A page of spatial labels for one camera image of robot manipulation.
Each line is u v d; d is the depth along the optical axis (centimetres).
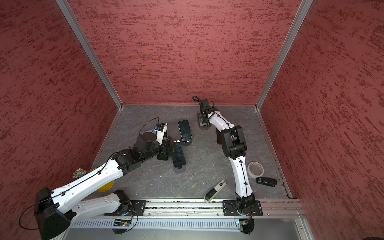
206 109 84
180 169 87
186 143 96
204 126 107
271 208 76
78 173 68
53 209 38
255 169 89
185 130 95
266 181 82
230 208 74
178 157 83
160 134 66
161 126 65
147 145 56
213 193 75
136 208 74
